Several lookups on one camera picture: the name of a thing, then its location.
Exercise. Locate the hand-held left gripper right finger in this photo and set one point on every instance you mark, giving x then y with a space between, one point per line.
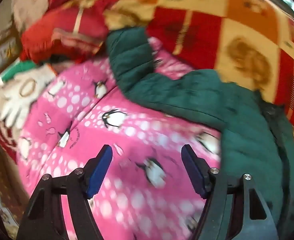
195 173

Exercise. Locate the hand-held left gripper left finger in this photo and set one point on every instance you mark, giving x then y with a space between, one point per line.
100 173

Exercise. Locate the red orange checkered blanket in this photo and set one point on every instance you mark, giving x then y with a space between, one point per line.
212 30

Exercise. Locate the brown patterned rug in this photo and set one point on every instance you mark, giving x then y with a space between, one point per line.
4 192

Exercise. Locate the red white printed cloth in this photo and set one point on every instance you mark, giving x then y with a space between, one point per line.
19 95

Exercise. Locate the pink penguin print blanket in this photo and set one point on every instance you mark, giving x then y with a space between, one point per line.
127 135

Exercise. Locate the red striped cloth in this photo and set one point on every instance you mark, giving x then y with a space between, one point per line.
62 25

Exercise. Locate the green puffer jacket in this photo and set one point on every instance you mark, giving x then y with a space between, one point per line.
187 92

